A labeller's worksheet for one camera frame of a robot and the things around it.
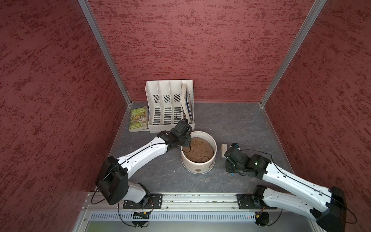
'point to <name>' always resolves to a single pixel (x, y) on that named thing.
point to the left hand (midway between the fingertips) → (185, 141)
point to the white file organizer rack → (168, 102)
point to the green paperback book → (138, 121)
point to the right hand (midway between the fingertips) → (227, 168)
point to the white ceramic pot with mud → (200, 157)
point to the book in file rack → (186, 102)
